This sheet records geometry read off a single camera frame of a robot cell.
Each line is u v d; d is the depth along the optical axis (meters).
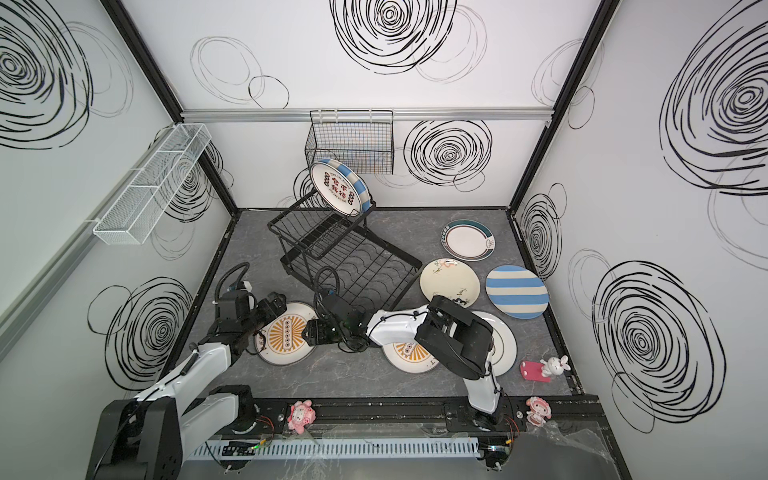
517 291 0.98
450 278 1.00
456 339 0.48
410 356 0.84
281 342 0.86
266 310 0.79
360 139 0.97
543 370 0.78
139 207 0.74
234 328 0.67
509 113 1.78
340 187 0.85
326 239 1.08
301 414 0.71
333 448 0.96
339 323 0.67
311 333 0.75
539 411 0.72
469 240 1.11
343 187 0.85
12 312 0.51
